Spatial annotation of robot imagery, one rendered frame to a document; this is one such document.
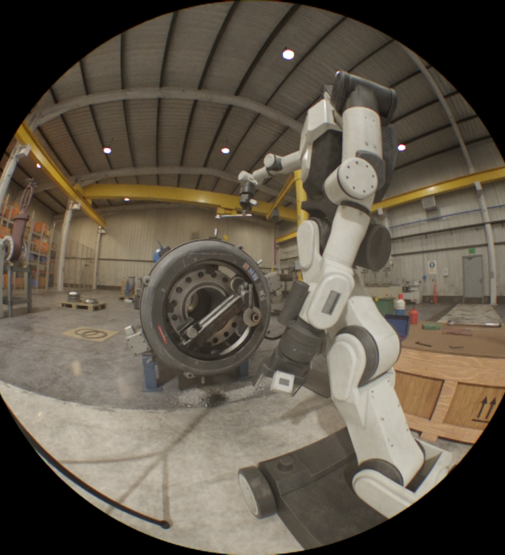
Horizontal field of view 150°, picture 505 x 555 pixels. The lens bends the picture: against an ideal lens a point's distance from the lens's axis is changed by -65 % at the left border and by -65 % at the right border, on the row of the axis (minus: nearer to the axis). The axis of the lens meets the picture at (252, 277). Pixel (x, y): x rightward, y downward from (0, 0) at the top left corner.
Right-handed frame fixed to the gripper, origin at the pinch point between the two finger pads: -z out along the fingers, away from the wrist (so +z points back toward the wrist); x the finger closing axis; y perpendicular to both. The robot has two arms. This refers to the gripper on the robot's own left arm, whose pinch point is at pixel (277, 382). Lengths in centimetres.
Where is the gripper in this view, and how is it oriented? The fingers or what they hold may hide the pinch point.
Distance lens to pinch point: 52.2
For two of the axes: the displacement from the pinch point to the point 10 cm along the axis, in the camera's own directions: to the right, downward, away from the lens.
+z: 3.2, -9.2, -2.4
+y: -1.0, 2.2, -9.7
